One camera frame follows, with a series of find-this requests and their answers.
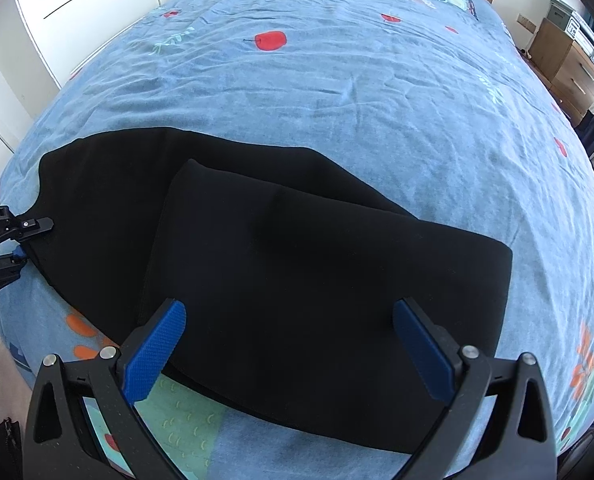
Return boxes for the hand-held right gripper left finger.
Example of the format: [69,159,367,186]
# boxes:
[24,297,188,480]

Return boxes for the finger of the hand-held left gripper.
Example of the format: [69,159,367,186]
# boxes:
[0,244,28,297]
[8,216,56,235]

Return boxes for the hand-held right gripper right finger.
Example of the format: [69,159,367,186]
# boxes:
[392,297,558,480]

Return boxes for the black pants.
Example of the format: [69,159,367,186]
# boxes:
[27,126,514,457]

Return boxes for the black zippered garment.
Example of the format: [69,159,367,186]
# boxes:
[0,416,25,480]

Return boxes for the white wardrobe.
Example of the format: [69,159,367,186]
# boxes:
[12,0,252,92]

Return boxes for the black tote bag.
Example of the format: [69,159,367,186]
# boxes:
[574,109,594,159]

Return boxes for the blue printed bed sheet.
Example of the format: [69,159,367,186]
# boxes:
[0,0,594,480]

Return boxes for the wooden chest of drawers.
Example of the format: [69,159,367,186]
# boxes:
[527,17,594,117]

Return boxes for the white printer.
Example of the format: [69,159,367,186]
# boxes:
[547,0,594,64]

